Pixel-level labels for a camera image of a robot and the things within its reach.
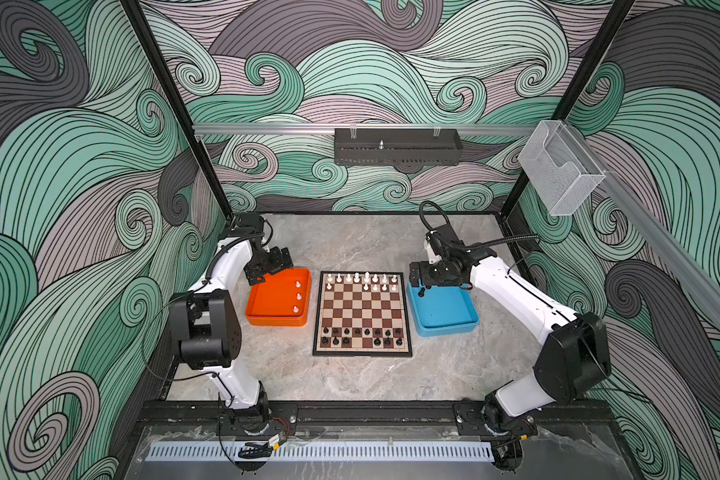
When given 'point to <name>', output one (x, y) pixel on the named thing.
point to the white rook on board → (329, 279)
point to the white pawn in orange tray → (298, 285)
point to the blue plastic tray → (443, 310)
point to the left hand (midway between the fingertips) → (280, 267)
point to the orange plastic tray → (283, 300)
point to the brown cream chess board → (362, 314)
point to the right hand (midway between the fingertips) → (425, 277)
